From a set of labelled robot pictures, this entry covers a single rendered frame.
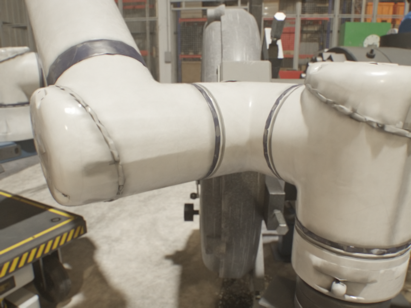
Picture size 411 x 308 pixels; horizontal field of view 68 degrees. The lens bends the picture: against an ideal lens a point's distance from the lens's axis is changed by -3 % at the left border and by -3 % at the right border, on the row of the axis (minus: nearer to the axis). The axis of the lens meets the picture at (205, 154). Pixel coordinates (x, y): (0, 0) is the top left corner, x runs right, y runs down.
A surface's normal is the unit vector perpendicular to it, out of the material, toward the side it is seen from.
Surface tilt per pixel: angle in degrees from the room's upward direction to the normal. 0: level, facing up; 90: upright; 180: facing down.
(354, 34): 90
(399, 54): 25
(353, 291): 89
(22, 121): 68
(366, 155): 90
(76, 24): 49
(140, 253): 0
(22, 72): 87
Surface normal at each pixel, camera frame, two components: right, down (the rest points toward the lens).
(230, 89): 0.22, -0.75
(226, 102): 0.44, -0.46
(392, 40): -0.95, 0.07
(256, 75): -0.02, -0.14
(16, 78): 0.57, 0.21
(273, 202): -0.02, 0.33
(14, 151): 0.88, 0.12
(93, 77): 0.02, -0.54
